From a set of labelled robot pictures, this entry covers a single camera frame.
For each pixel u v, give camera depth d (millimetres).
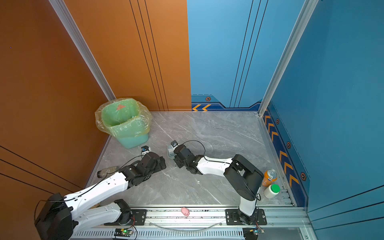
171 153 940
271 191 725
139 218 737
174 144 766
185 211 744
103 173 848
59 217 396
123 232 708
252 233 698
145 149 749
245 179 462
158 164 657
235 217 730
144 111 862
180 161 692
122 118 1001
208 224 723
